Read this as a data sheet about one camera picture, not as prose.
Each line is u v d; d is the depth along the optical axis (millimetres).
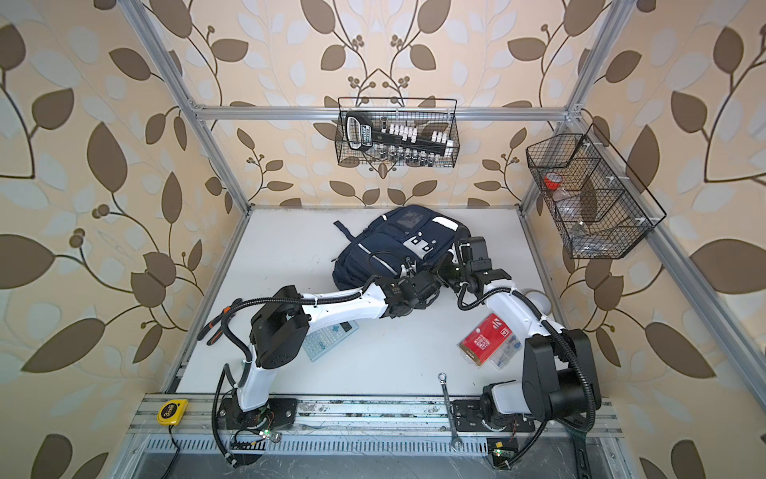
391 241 1036
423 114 911
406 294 662
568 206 804
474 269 679
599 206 728
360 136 866
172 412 736
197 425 733
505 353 841
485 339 866
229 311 917
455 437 720
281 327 493
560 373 423
